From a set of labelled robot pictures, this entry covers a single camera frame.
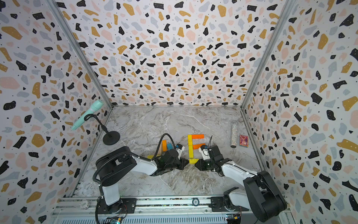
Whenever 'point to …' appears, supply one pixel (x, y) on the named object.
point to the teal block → (169, 146)
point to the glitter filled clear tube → (233, 143)
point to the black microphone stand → (111, 137)
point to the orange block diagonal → (197, 146)
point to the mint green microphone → (95, 105)
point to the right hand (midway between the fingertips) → (199, 164)
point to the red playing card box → (244, 141)
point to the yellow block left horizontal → (150, 157)
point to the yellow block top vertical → (193, 161)
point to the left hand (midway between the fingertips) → (193, 162)
